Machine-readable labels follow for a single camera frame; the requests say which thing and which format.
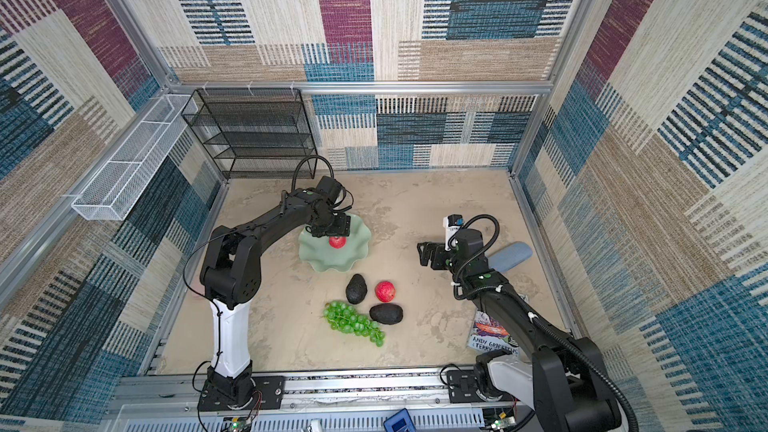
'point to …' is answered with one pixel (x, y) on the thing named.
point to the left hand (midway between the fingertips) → (341, 227)
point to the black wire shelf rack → (255, 133)
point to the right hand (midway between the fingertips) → (432, 249)
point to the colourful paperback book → (487, 335)
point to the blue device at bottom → (401, 421)
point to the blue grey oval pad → (509, 256)
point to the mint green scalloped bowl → (321, 256)
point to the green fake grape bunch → (341, 316)
